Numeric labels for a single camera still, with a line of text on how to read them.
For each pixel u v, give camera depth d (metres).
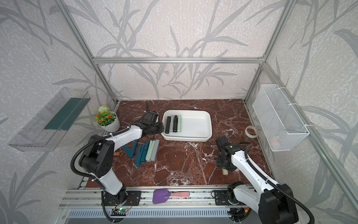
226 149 0.58
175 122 1.04
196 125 1.03
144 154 0.87
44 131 0.64
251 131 1.01
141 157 0.87
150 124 0.74
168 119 1.05
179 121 1.05
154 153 0.87
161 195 0.74
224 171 0.81
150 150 0.89
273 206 0.39
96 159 0.47
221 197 0.74
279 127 0.63
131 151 0.89
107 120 0.91
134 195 0.75
